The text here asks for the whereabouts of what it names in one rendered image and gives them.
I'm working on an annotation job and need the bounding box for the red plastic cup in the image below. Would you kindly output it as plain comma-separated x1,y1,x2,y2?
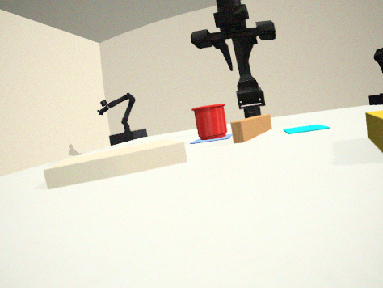
191,104,227,140

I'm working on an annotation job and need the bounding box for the yellow rectangular block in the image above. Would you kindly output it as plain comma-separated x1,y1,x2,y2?
365,110,383,153

